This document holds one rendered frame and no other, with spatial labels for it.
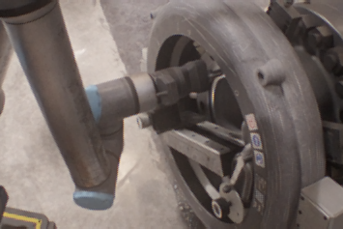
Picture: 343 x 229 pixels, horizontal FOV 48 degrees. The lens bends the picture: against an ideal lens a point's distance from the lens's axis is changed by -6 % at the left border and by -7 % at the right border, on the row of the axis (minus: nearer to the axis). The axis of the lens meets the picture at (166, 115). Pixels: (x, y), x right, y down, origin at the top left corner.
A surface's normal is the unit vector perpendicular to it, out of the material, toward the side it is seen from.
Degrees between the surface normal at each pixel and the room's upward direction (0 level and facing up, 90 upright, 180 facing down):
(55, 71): 85
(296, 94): 30
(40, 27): 85
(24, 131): 0
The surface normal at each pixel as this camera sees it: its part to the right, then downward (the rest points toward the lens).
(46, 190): 0.09, -0.64
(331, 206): -0.08, -0.86
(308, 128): 0.34, 0.00
